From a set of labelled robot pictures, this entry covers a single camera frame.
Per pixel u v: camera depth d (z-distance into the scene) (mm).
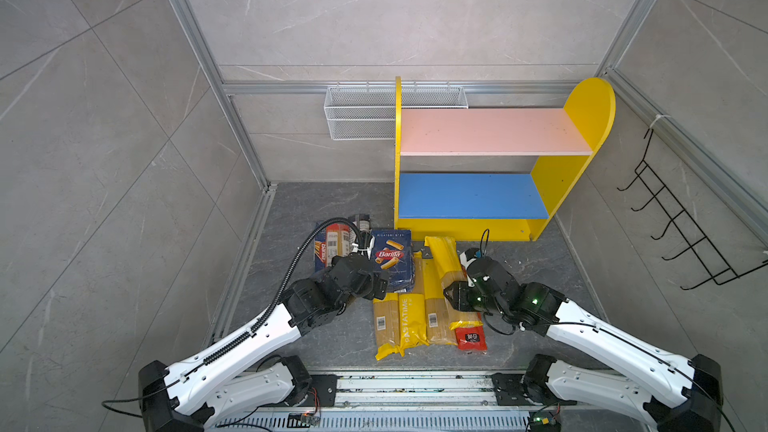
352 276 514
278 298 470
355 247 615
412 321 817
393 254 901
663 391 409
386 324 813
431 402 729
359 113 1005
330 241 953
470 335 794
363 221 1054
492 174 1052
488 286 555
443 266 764
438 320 818
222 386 427
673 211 699
